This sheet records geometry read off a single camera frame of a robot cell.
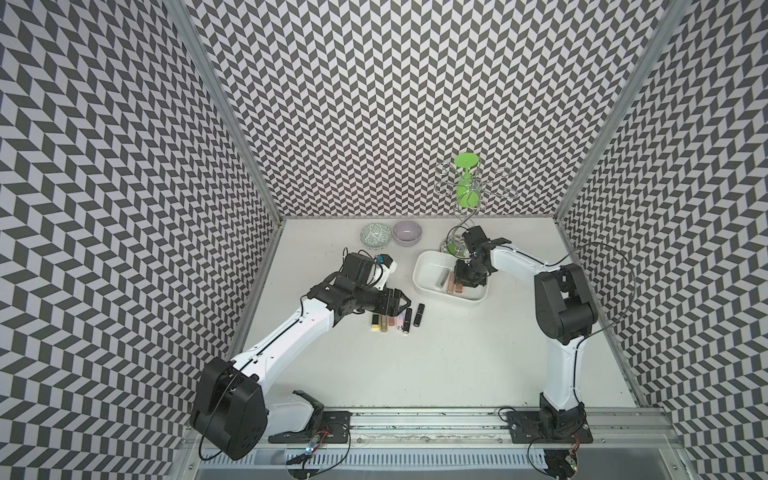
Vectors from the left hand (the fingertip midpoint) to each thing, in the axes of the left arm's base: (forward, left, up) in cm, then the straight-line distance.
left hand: (398, 303), depth 79 cm
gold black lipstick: (+1, +7, -13) cm, 15 cm away
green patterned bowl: (+36, +9, -13) cm, 39 cm away
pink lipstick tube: (+2, +2, -15) cm, 15 cm away
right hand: (+14, -20, -13) cm, 28 cm away
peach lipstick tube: (+14, -17, -13) cm, 26 cm away
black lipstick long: (0, -2, -14) cm, 14 cm away
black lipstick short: (+3, -6, -14) cm, 15 cm away
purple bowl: (+35, -3, -11) cm, 37 cm away
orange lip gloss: (+12, -20, -12) cm, 26 cm away
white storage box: (+20, -12, -16) cm, 28 cm away
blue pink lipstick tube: (+1, 0, -14) cm, 14 cm away
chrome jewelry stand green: (+29, -19, +17) cm, 39 cm away
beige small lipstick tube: (+1, +5, -14) cm, 15 cm away
